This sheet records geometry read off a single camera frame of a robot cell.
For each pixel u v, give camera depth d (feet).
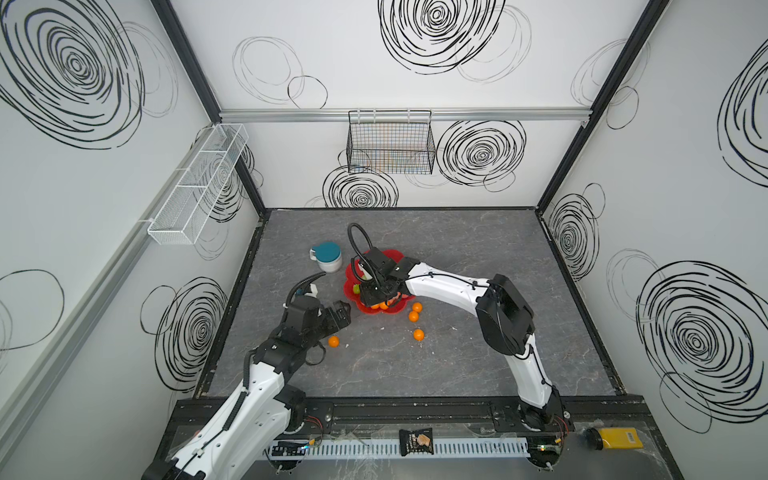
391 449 2.31
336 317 2.41
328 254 3.19
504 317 1.70
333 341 2.77
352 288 3.22
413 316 2.93
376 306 2.97
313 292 2.46
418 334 2.83
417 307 2.99
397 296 3.01
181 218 2.37
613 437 2.23
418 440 2.28
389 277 2.20
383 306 2.99
